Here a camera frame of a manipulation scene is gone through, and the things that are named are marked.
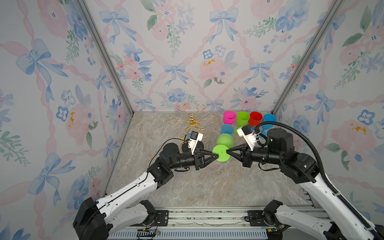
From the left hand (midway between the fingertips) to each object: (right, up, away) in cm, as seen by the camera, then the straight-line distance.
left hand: (217, 156), depth 60 cm
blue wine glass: (+38, +18, +37) cm, 56 cm away
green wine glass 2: (+5, +5, +9) cm, 11 cm away
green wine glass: (+22, +18, +37) cm, 46 cm away
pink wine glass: (+14, +18, +42) cm, 48 cm away
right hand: (+4, +2, +1) cm, 5 cm away
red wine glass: (+30, +17, +36) cm, 49 cm away
